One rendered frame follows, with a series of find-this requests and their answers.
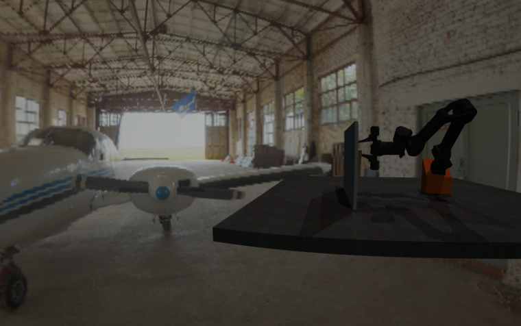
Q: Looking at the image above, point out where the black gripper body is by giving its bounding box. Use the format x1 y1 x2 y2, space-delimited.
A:
370 126 393 170

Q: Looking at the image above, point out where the dark grey wall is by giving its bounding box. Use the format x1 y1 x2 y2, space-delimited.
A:
343 121 359 210

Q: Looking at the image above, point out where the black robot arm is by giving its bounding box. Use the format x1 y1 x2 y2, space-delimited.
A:
391 98 477 175

